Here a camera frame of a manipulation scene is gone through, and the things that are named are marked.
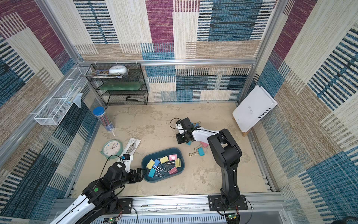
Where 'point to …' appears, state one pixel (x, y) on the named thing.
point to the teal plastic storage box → (163, 165)
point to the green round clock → (112, 149)
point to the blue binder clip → (156, 163)
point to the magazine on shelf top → (106, 73)
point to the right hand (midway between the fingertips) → (178, 138)
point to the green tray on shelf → (120, 85)
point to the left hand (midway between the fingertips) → (142, 170)
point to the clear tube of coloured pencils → (99, 113)
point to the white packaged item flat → (130, 147)
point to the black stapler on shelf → (133, 98)
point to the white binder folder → (257, 104)
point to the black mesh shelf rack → (117, 97)
